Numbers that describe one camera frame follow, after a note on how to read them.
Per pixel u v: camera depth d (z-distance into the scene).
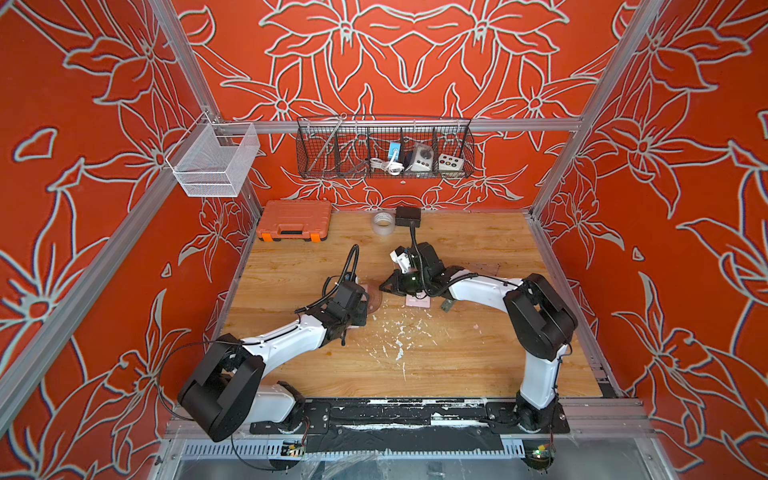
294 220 1.17
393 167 0.85
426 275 0.73
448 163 0.94
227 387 0.42
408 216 1.16
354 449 0.70
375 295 0.88
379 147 0.99
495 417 0.73
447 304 0.94
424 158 0.90
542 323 0.49
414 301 0.93
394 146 0.84
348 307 0.68
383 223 1.15
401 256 0.85
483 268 1.03
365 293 0.71
